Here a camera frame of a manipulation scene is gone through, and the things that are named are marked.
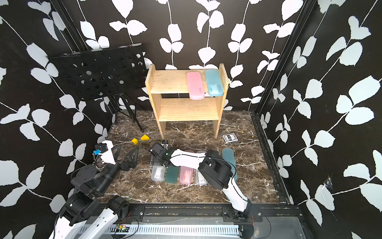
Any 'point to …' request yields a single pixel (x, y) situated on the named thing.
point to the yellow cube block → (135, 141)
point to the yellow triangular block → (144, 137)
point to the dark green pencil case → (172, 175)
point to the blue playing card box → (230, 138)
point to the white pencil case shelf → (158, 173)
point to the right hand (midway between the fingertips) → (155, 159)
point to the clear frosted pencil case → (200, 179)
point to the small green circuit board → (124, 228)
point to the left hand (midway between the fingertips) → (130, 145)
